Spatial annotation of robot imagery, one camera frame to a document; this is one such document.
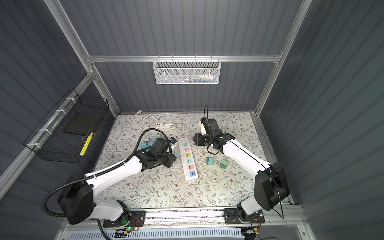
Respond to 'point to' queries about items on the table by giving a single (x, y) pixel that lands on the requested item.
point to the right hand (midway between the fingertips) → (197, 139)
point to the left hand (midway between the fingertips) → (173, 156)
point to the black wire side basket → (66, 134)
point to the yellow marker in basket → (85, 146)
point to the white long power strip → (188, 164)
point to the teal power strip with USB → (175, 154)
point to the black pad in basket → (81, 122)
